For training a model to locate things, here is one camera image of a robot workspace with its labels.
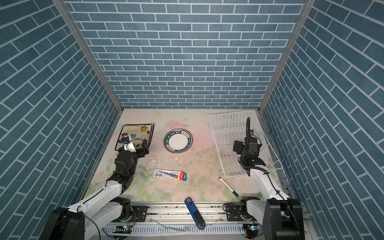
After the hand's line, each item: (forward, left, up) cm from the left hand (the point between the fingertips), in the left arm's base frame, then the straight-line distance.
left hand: (138, 140), depth 84 cm
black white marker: (-21, -51, -14) cm, 57 cm away
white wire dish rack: (+15, -55, -8) cm, 58 cm away
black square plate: (+15, +8, -13) cm, 21 cm away
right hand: (0, -62, -2) cm, 62 cm away
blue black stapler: (-35, -32, -11) cm, 48 cm away
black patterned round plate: (+10, -21, -15) cm, 27 cm away
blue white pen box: (-14, -17, -15) cm, 27 cm away
